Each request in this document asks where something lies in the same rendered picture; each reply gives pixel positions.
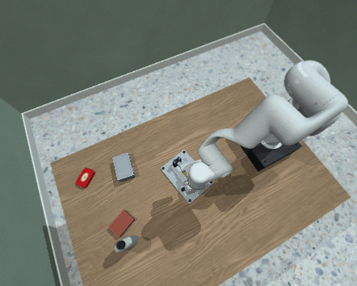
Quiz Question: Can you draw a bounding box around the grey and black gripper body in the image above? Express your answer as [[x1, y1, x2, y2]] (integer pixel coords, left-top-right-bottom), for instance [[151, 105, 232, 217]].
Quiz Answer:
[[183, 183, 208, 195]]

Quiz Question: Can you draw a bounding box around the reddish-brown rectangular block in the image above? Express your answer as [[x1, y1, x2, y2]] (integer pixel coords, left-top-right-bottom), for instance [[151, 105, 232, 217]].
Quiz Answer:
[[108, 210, 135, 238]]

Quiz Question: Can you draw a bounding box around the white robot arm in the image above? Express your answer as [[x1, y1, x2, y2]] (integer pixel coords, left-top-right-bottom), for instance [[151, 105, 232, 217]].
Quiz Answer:
[[180, 61, 348, 190]]

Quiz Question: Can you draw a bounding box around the grey hinged case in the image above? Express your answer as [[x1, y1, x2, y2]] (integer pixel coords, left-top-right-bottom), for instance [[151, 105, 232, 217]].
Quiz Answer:
[[112, 153, 135, 182]]

